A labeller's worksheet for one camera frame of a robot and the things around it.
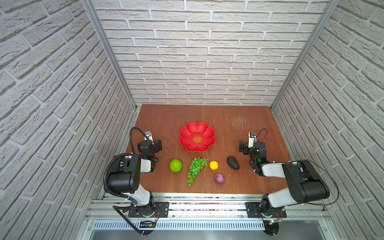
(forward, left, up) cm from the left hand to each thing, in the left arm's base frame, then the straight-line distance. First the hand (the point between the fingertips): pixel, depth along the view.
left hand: (149, 138), depth 94 cm
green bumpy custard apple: (-19, -18, 0) cm, 26 cm away
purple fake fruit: (-26, -42, -1) cm, 50 cm away
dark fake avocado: (-18, -51, -1) cm, 54 cm away
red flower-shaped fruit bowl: (+4, -31, -5) cm, 32 cm away
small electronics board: (-45, -4, -9) cm, 46 cm away
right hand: (-3, -64, +1) cm, 64 cm away
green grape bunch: (-18, -30, -2) cm, 35 cm away
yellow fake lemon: (-18, -40, -2) cm, 44 cm away
